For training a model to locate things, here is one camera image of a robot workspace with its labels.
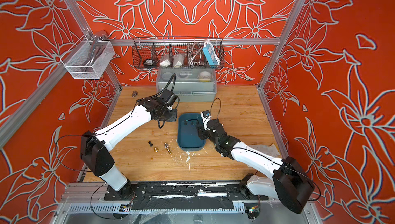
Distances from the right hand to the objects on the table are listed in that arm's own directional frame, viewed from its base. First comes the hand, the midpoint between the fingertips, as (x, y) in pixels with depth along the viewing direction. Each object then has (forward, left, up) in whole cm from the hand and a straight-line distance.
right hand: (198, 123), depth 82 cm
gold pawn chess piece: (-10, +24, -14) cm, 29 cm away
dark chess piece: (-7, +28, -13) cm, 32 cm away
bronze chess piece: (-9, +17, -13) cm, 24 cm away
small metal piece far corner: (+33, +50, -12) cm, 61 cm away
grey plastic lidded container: (+33, +7, -2) cm, 34 cm away
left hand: (+4, +13, +2) cm, 14 cm away
